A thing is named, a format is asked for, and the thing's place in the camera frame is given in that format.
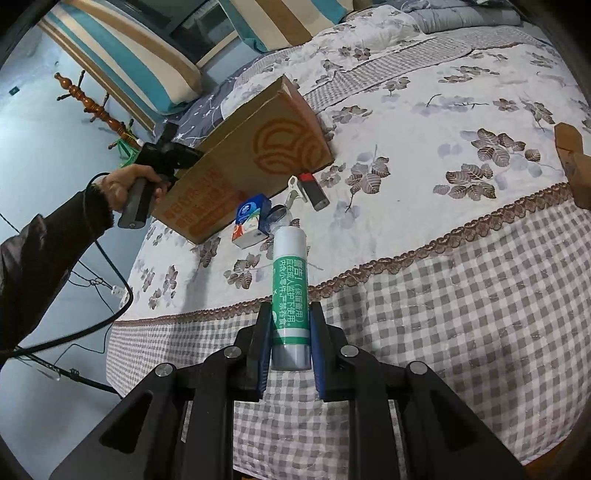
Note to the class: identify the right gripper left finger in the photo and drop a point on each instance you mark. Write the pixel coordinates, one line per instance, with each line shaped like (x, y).
(177, 423)

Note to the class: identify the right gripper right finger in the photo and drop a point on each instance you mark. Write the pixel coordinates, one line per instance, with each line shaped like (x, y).
(404, 422)

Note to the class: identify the green white glue stick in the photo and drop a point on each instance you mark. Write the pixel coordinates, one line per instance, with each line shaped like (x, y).
(291, 342)

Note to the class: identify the red black lighter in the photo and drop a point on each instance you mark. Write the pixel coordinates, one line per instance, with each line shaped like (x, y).
(313, 190)

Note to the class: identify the left forearm dark sleeve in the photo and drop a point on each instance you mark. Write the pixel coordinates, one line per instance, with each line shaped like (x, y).
(35, 263)

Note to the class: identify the person left hand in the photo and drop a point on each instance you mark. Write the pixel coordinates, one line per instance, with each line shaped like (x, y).
(116, 185)

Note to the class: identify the green shopping bag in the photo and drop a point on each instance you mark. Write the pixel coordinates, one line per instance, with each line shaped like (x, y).
(128, 147)

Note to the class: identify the wooden coat stand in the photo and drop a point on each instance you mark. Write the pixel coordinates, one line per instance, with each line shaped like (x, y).
(96, 110)

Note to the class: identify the left striped curtain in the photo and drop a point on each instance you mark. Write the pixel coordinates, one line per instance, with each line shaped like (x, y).
(148, 77)

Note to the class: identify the striped curtain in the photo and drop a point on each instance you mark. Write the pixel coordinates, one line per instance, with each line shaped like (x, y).
(148, 77)
(272, 25)

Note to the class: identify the brown cardboard box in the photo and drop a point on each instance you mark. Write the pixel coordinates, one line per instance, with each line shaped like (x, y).
(255, 151)

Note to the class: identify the blue small carton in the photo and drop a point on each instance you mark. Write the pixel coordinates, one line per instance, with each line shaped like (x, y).
(251, 226)

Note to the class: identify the clear tape roll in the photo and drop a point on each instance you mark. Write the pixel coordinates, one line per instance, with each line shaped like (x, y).
(279, 216)

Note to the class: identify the white power strip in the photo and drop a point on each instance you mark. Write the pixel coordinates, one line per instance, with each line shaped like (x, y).
(118, 291)

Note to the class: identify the window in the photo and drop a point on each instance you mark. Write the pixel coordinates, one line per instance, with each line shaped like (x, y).
(191, 26)

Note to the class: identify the white plastic clip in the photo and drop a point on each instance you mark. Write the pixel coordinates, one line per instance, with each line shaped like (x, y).
(294, 192)

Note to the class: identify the right striped curtain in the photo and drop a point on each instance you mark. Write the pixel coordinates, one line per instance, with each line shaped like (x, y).
(272, 25)

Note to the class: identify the floral checked bedspread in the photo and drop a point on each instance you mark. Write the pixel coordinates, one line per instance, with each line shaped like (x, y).
(451, 237)

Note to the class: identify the wooden block toy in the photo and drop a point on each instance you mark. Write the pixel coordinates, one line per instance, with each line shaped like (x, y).
(575, 163)

